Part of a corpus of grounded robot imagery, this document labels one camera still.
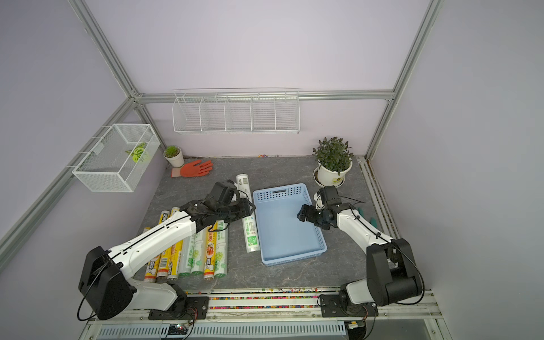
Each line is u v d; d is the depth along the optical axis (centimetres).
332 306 74
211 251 83
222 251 83
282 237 93
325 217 69
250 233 75
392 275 43
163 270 79
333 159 96
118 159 83
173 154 112
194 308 73
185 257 82
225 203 63
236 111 99
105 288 39
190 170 115
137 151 83
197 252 83
